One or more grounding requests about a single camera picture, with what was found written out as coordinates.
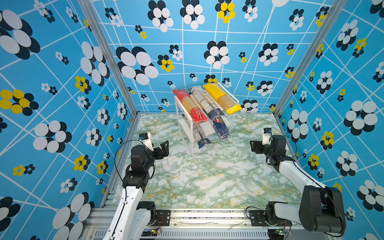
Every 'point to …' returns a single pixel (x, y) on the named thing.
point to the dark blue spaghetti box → (222, 129)
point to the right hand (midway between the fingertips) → (258, 141)
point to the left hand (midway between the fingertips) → (161, 142)
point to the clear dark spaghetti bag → (200, 137)
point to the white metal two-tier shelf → (203, 109)
